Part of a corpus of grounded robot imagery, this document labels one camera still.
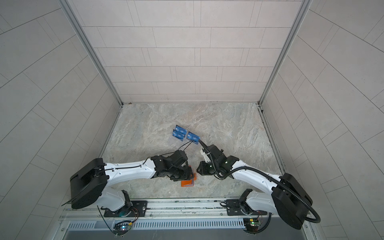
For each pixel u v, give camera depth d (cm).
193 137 87
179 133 90
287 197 40
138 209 70
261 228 66
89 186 40
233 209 71
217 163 62
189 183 79
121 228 65
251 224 68
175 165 63
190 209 72
